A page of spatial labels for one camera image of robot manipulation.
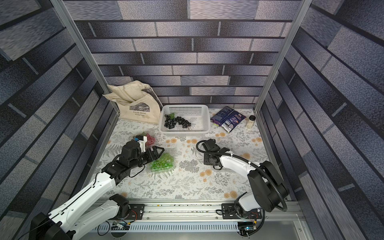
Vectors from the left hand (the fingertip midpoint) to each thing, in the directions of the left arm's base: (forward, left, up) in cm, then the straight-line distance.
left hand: (161, 151), depth 78 cm
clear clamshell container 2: (+7, -4, -15) cm, 17 cm away
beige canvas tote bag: (+31, +19, +7) cm, 37 cm away
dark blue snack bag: (+35, -43, -12) cm, 57 cm away
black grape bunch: (+29, -1, -8) cm, 30 cm away
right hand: (+3, -27, -14) cm, 30 cm away
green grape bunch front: (-4, +4, -10) cm, 12 cm away
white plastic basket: (+34, -11, -13) cm, 38 cm away
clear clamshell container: (+20, +17, -12) cm, 29 cm away
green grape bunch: (-1, -2, -11) cm, 11 cm away
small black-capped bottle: (+31, -59, -8) cm, 67 cm away
